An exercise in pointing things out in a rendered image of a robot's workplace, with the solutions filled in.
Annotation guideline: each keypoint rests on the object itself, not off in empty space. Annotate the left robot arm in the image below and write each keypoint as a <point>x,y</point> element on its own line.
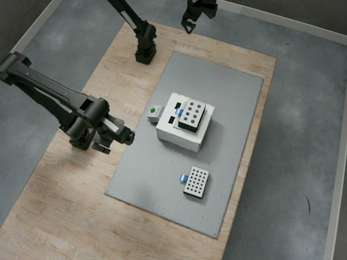
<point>145,32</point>

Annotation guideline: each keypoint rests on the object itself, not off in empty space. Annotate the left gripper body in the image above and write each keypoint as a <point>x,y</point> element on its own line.
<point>187,15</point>

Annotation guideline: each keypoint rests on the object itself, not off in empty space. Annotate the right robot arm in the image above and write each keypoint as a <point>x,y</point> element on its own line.
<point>82,121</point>

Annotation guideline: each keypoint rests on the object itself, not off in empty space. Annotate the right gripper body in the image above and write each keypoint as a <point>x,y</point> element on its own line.
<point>99,141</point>

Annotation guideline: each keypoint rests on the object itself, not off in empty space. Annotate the white plate with round holes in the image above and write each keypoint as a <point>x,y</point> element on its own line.
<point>191,115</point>

